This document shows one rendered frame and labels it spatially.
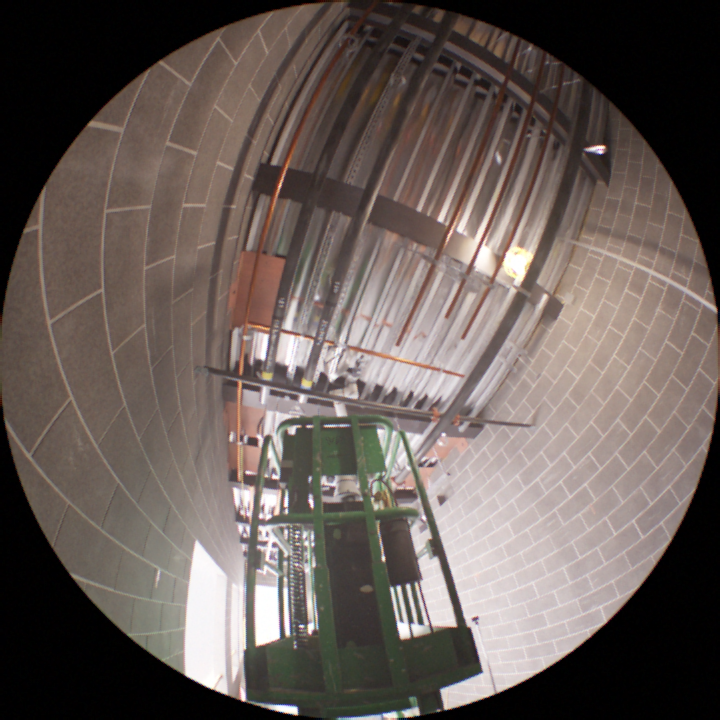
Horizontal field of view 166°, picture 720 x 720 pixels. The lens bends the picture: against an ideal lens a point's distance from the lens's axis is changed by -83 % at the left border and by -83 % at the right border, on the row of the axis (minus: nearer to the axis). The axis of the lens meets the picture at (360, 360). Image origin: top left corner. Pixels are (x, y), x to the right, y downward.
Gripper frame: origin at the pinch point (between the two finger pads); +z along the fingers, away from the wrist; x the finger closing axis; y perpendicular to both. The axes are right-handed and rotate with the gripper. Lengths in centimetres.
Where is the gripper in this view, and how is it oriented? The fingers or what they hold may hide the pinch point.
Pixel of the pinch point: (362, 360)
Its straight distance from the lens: 197.7
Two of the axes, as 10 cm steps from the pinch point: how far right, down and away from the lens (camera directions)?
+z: 3.5, -6.5, -6.7
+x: 0.3, 7.3, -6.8
